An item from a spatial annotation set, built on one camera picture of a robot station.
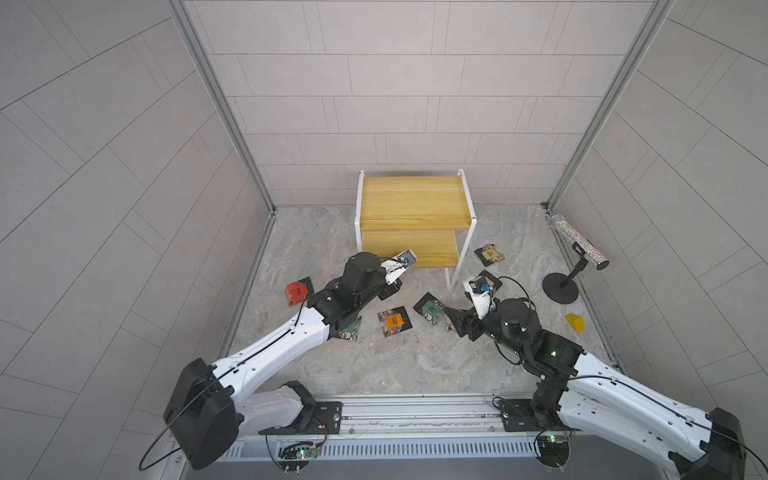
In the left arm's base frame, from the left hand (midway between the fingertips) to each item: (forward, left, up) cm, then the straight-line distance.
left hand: (400, 259), depth 77 cm
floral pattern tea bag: (+15, -31, -19) cm, 39 cm away
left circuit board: (-40, +23, -18) cm, 50 cm away
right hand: (-10, -14, -5) cm, 18 cm away
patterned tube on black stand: (+2, -52, -18) cm, 55 cm away
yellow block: (-9, -52, -18) cm, 56 cm away
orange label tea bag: (-9, +2, -20) cm, 21 cm away
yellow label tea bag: (+6, -30, -19) cm, 36 cm away
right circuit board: (-39, -36, -21) cm, 57 cm away
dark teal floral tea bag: (-12, +14, -20) cm, 27 cm away
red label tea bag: (0, +31, -19) cm, 37 cm away
